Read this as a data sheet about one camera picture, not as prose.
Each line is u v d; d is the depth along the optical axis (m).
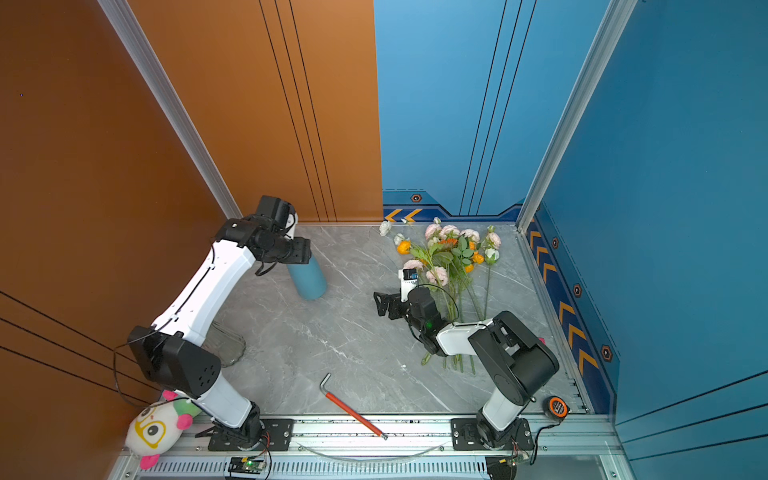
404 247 1.09
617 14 0.70
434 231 1.12
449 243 1.03
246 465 0.71
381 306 0.81
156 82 0.81
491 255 1.05
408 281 0.79
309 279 0.87
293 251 0.71
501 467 0.72
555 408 0.74
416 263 1.02
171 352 0.42
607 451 0.72
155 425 0.69
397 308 0.81
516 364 0.46
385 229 1.12
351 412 0.77
